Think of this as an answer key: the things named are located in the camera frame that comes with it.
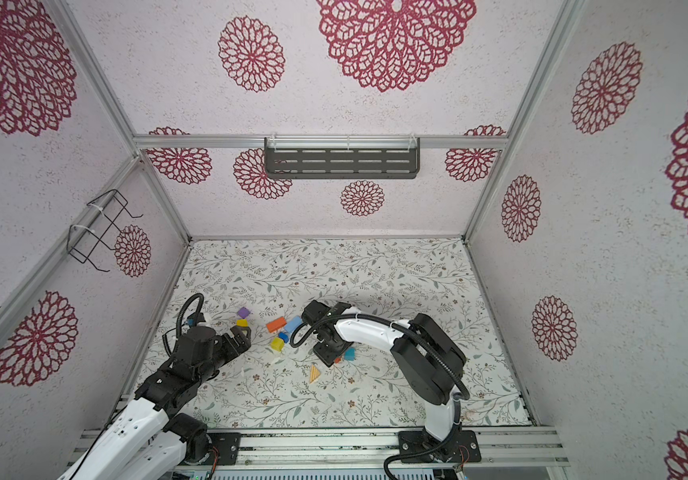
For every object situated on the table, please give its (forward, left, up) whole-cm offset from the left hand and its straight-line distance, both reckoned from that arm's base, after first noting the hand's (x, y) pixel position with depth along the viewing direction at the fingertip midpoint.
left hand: (240, 341), depth 81 cm
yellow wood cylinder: (+3, -8, -8) cm, 12 cm away
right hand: (+1, -24, -8) cm, 26 cm away
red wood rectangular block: (-5, -27, -1) cm, 27 cm away
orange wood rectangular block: (+11, -6, -11) cm, 17 cm away
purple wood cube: (+16, +5, -11) cm, 20 cm away
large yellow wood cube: (+12, +5, -11) cm, 17 cm away
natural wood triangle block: (-6, -20, -10) cm, 23 cm away
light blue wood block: (+11, -11, -11) cm, 19 cm away
